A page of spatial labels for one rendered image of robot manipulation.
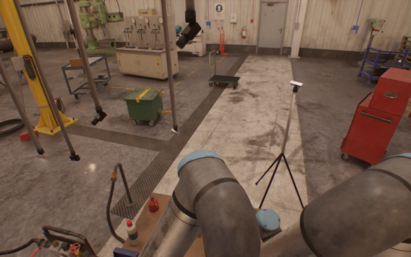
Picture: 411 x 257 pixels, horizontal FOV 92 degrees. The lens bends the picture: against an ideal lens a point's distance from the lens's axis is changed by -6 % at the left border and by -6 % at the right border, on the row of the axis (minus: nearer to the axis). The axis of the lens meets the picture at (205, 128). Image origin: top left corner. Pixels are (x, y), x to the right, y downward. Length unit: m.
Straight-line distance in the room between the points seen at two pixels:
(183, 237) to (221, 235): 0.16
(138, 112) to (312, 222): 3.68
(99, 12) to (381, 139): 11.14
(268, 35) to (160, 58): 5.60
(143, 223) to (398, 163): 1.64
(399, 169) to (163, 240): 0.51
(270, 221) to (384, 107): 2.42
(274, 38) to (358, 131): 7.65
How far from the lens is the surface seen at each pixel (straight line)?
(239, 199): 0.43
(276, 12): 10.25
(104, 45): 11.81
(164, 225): 0.57
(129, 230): 1.59
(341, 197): 0.40
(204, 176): 0.45
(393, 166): 0.47
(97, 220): 2.61
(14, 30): 4.44
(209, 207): 0.42
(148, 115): 3.87
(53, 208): 2.99
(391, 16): 11.11
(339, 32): 10.61
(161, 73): 6.35
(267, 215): 0.92
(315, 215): 0.42
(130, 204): 2.61
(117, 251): 1.60
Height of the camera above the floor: 1.90
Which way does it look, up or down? 30 degrees down
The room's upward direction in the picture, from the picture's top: 1 degrees counter-clockwise
